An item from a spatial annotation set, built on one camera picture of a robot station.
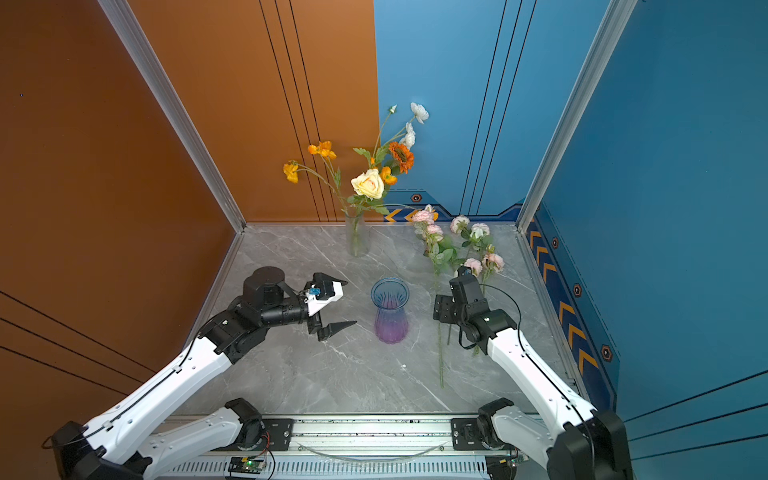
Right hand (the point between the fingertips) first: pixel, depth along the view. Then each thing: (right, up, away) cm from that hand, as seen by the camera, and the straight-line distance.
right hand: (444, 303), depth 83 cm
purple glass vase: (-15, +3, -3) cm, 16 cm away
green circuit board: (-49, -36, -12) cm, 62 cm away
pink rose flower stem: (+20, +11, +20) cm, 30 cm away
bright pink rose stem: (+1, +14, +16) cm, 22 cm away
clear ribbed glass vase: (-27, +20, +23) cm, 41 cm away
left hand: (-25, +4, -14) cm, 29 cm away
